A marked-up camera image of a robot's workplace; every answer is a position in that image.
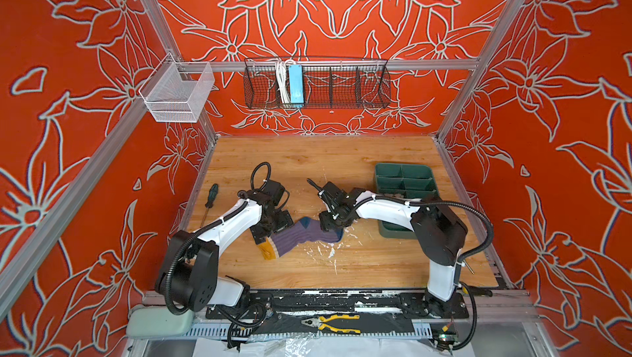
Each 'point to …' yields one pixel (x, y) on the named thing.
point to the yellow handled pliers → (318, 322)
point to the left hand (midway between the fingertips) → (281, 229)
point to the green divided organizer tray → (410, 181)
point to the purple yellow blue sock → (304, 229)
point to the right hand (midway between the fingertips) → (322, 225)
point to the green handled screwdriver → (211, 197)
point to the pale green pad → (157, 322)
